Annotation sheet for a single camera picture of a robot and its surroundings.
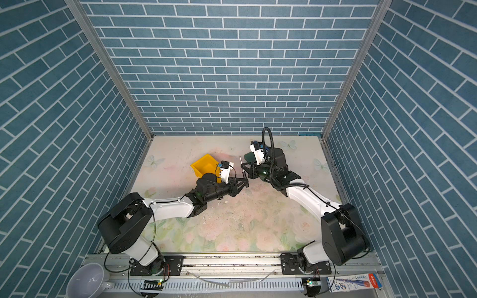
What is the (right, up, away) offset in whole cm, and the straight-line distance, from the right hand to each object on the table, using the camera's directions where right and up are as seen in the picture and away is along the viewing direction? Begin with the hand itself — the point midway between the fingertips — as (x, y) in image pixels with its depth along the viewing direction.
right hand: (240, 163), depth 81 cm
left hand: (+3, -8, -1) cm, 9 cm away
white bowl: (-57, -44, -12) cm, 73 cm away
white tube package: (+44, -44, -11) cm, 63 cm away
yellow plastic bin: (-20, -2, +23) cm, 30 cm away
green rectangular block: (+5, +2, +27) cm, 28 cm away
